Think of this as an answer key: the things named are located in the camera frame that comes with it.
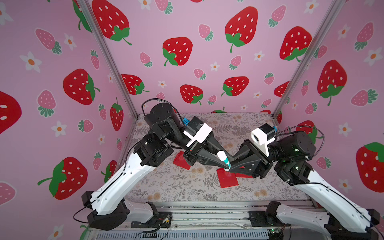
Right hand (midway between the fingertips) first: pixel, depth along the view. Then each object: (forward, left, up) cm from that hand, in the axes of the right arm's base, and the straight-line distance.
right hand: (230, 162), depth 39 cm
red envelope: (+17, -7, -52) cm, 55 cm away
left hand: (-2, +1, +3) cm, 4 cm away
